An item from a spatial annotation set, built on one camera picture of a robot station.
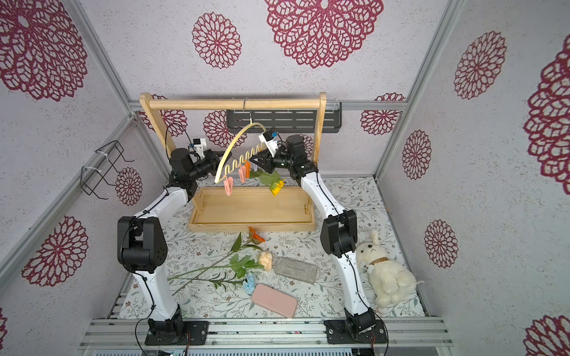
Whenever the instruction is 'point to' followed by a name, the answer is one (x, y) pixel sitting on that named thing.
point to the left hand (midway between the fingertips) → (232, 152)
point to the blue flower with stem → (249, 282)
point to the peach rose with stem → (240, 264)
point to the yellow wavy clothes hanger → (259, 149)
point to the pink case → (274, 300)
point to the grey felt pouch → (296, 269)
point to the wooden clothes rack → (237, 208)
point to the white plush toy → (390, 281)
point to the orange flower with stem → (236, 245)
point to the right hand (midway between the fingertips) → (250, 155)
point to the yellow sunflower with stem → (273, 179)
